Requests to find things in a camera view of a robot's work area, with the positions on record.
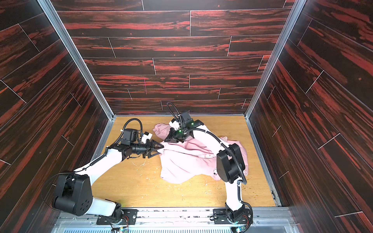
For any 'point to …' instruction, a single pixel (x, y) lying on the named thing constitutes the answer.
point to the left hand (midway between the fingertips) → (162, 149)
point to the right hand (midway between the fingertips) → (166, 139)
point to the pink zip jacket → (190, 158)
